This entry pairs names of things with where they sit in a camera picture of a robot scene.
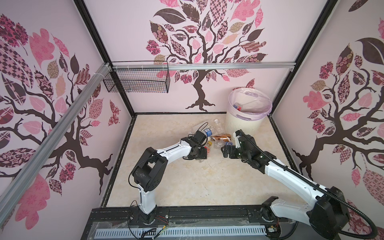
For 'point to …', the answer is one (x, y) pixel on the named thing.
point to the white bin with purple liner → (248, 109)
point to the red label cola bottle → (216, 144)
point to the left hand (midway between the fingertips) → (201, 157)
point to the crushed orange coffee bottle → (223, 137)
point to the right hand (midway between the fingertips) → (228, 146)
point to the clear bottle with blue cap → (208, 132)
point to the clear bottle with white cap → (218, 130)
